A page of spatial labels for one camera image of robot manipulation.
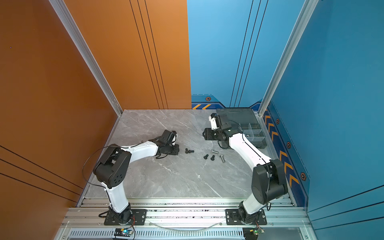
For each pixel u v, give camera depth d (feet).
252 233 2.28
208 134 2.48
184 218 2.48
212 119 2.58
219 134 2.14
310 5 2.27
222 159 3.07
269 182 1.47
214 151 3.17
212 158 3.07
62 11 2.32
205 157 3.09
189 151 3.17
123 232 2.32
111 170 1.63
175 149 2.85
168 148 2.73
